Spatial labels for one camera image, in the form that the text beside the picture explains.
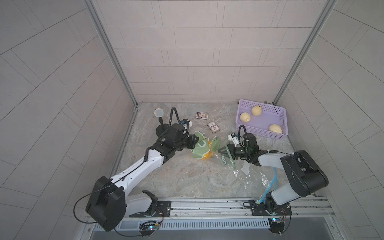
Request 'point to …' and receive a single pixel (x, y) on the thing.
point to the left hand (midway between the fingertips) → (201, 138)
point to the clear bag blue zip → (254, 182)
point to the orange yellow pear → (208, 155)
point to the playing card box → (213, 127)
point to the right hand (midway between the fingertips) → (220, 152)
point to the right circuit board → (277, 225)
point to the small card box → (202, 115)
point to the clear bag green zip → (223, 158)
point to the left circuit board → (148, 228)
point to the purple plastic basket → (262, 119)
